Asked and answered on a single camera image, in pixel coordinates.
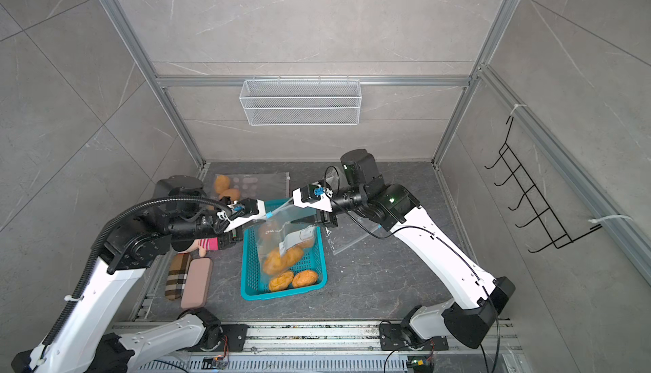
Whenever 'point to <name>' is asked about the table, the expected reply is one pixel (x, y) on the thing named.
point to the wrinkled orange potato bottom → (304, 278)
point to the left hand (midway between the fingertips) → (262, 212)
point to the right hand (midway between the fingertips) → (298, 207)
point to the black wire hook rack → (554, 229)
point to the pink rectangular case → (197, 283)
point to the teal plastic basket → (254, 281)
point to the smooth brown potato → (273, 262)
